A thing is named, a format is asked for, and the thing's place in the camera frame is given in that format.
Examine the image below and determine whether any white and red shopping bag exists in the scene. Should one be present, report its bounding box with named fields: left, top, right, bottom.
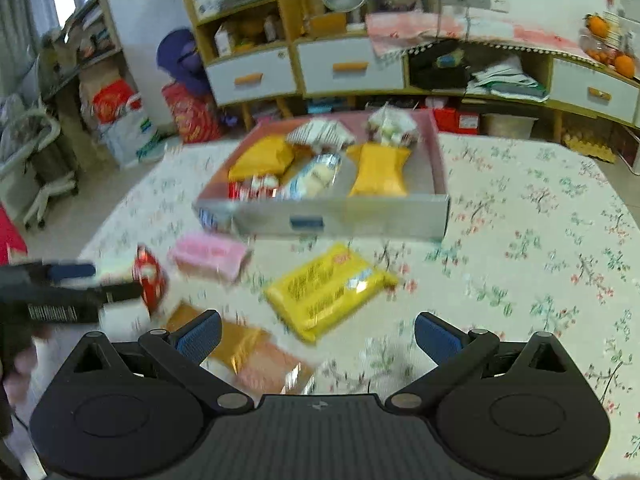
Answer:
left=82, top=80, right=161, bottom=168

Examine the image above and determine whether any yellow printed cracker packet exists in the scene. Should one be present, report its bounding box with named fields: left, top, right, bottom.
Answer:
left=264, top=244, right=399, bottom=345

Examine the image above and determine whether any pink cloth with bead fringe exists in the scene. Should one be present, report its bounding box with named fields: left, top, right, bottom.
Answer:
left=365, top=10, right=596, bottom=63

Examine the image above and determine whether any black bag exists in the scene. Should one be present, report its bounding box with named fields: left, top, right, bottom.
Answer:
left=410, top=42, right=471, bottom=91

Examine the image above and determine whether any red printed bag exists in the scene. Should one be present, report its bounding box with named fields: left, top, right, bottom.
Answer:
left=161, top=82, right=223, bottom=143

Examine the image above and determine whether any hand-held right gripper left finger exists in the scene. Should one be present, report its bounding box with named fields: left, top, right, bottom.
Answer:
left=64, top=310, right=255, bottom=413

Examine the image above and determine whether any person's left hand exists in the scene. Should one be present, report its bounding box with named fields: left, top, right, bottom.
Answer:
left=4, top=329, right=40, bottom=402

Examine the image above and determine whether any yellow paper snack packet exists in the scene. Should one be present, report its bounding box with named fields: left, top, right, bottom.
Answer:
left=229, top=135, right=296, bottom=182
left=346, top=142, right=412, bottom=197

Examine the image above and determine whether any white drawer with yellow handle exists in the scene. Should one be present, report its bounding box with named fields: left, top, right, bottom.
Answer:
left=205, top=47, right=298, bottom=106
left=295, top=37, right=406, bottom=96
left=550, top=57, right=640, bottom=123

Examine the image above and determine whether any white plastic chair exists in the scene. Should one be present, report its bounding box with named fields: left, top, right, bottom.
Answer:
left=0, top=95, right=81, bottom=231

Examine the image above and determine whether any red box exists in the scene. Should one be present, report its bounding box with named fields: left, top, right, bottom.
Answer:
left=432, top=106, right=481, bottom=133

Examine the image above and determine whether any wooden cabinet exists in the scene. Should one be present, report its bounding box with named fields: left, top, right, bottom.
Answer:
left=180, top=0, right=640, bottom=131

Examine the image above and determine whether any red cloth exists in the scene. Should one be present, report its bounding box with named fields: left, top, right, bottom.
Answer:
left=0, top=205, right=28, bottom=263

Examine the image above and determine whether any gold snack packet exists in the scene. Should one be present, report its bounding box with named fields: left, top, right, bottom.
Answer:
left=167, top=302, right=273, bottom=373

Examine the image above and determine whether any cream white snack packet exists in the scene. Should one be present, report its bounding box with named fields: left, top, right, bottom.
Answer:
left=95, top=264, right=138, bottom=288

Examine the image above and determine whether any clear orange cracker packet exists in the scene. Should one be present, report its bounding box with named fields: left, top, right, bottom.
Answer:
left=239, top=342, right=315, bottom=396

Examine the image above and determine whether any pink snack packet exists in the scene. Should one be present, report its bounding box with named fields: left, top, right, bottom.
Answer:
left=169, top=231, right=252, bottom=283

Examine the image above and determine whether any clear packet with blue label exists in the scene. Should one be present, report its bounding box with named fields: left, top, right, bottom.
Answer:
left=281, top=154, right=351, bottom=202

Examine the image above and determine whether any cardboard box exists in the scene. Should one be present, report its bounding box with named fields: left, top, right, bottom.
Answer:
left=310, top=12, right=348, bottom=36

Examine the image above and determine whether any white printed snack packet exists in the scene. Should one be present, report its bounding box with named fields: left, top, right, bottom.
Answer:
left=367, top=105, right=418, bottom=148
left=287, top=117, right=356, bottom=152

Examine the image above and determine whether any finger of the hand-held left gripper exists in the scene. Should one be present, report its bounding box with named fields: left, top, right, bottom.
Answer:
left=97, top=282, right=145, bottom=306
left=44, top=261, right=97, bottom=283

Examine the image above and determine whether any silver foil snack packet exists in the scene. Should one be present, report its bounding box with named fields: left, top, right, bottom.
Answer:
left=196, top=205, right=236, bottom=235

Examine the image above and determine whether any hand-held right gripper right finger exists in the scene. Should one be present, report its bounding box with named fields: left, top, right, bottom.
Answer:
left=385, top=311, right=576, bottom=413

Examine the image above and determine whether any pink box with silver sides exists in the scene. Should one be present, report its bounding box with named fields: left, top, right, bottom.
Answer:
left=192, top=110, right=451, bottom=241

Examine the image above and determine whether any yellow egg tray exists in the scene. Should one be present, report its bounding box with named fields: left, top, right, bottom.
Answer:
left=562, top=129, right=618, bottom=163

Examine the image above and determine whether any white basin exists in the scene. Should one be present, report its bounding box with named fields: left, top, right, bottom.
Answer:
left=480, top=112, right=538, bottom=136

